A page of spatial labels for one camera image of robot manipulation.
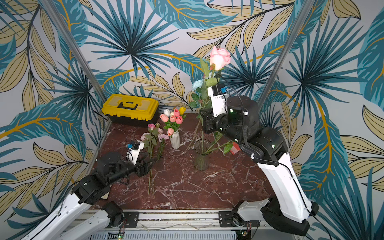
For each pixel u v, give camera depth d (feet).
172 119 2.45
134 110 3.20
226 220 2.40
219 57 1.26
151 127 3.29
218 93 1.34
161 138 3.30
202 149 2.68
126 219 2.39
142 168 1.94
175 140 2.96
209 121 1.45
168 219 2.45
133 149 1.86
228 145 2.04
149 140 3.30
